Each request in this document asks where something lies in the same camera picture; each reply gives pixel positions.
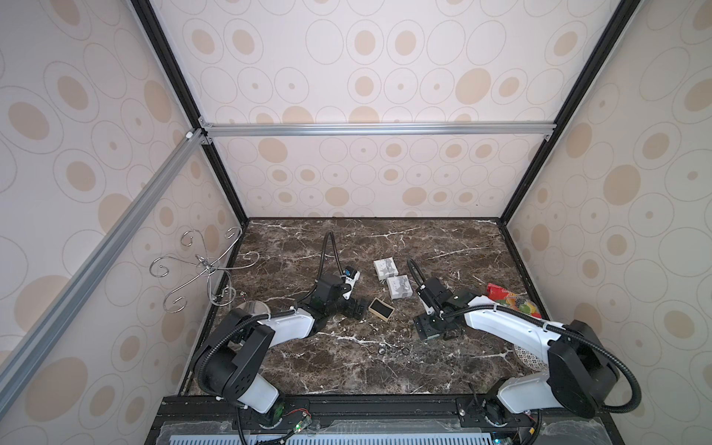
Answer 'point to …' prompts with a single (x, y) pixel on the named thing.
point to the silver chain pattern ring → (382, 350)
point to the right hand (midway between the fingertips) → (437, 325)
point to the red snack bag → (512, 300)
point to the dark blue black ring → (405, 350)
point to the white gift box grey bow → (385, 268)
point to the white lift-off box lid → (400, 286)
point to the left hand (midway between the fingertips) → (366, 295)
